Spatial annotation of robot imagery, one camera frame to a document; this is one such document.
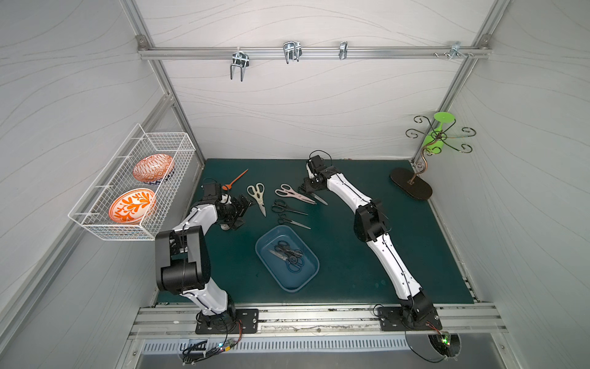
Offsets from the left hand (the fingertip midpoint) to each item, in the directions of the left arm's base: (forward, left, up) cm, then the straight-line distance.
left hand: (252, 209), depth 92 cm
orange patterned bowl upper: (-1, +28, +25) cm, 37 cm away
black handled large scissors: (-17, -16, -7) cm, 24 cm away
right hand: (+21, -24, -8) cm, 32 cm away
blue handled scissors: (-20, -18, -8) cm, 28 cm away
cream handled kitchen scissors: (+15, +1, -8) cm, 17 cm away
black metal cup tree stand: (+22, -72, -8) cm, 76 cm away
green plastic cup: (+20, -72, +20) cm, 77 cm away
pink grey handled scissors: (+16, -13, -8) cm, 22 cm away
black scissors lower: (+1, -12, -9) cm, 15 cm away
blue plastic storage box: (-26, -17, -7) cm, 32 cm away
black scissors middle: (+8, -10, -9) cm, 16 cm away
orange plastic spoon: (+18, +16, -9) cm, 26 cm away
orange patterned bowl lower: (-15, +27, +24) cm, 40 cm away
